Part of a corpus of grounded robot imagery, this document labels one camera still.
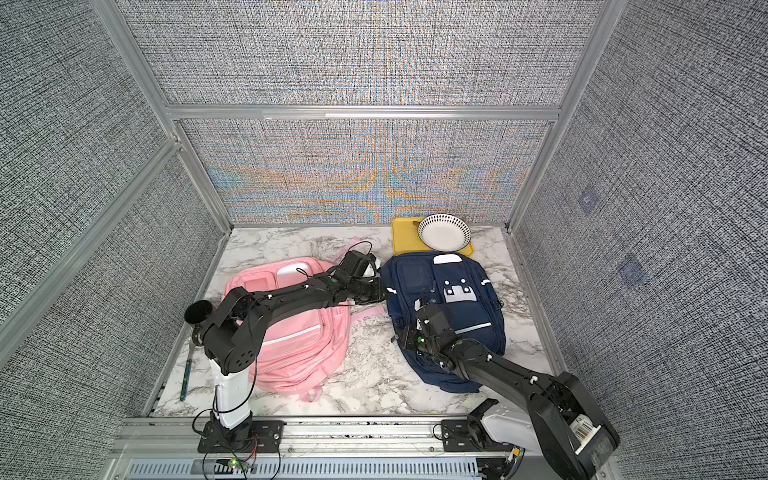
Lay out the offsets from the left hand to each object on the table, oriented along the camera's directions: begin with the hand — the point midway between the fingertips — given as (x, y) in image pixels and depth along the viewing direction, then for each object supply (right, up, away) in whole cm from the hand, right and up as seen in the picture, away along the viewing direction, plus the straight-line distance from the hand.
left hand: (398, 293), depth 89 cm
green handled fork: (-59, -22, -6) cm, 63 cm away
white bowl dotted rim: (+19, +20, +28) cm, 40 cm away
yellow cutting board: (+4, +18, +30) cm, 36 cm away
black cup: (-58, -5, -3) cm, 58 cm away
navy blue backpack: (+20, +3, +11) cm, 23 cm away
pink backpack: (-26, -14, -8) cm, 31 cm away
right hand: (0, -9, -4) cm, 10 cm away
